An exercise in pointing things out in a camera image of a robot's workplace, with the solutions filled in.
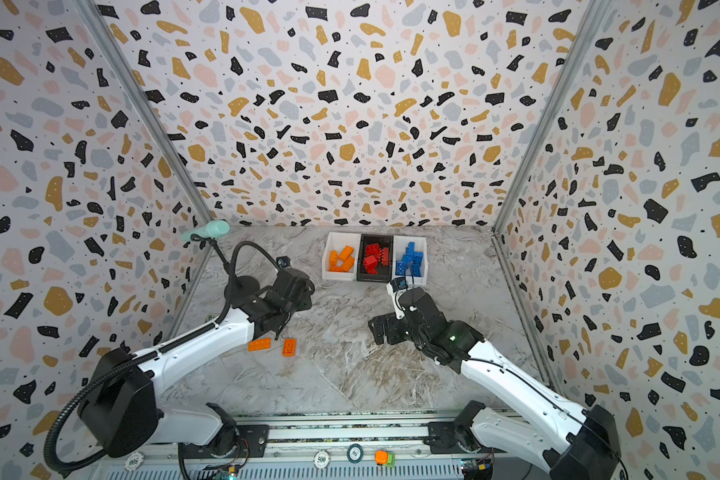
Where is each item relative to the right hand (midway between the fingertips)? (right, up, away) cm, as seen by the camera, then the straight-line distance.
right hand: (383, 314), depth 75 cm
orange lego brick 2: (-14, +16, +38) cm, 43 cm away
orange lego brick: (-18, +14, +36) cm, 42 cm away
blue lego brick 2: (+13, +13, +32) cm, 37 cm away
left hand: (-21, +7, +9) cm, 24 cm away
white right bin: (+7, +19, +34) cm, 40 cm away
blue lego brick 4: (+12, +10, +31) cm, 35 cm away
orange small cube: (-1, -32, -6) cm, 33 cm away
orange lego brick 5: (-27, -12, +12) cm, 32 cm away
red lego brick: (-3, +17, +34) cm, 38 cm away
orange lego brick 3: (-12, +12, +34) cm, 38 cm away
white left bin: (-17, +20, +36) cm, 44 cm away
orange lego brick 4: (-17, +10, +31) cm, 37 cm away
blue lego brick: (+10, +16, +34) cm, 39 cm away
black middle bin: (+1, +9, +33) cm, 34 cm away
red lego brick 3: (+1, +15, +34) cm, 37 cm away
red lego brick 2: (-4, +11, +31) cm, 33 cm away
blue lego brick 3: (+6, +10, +31) cm, 33 cm away
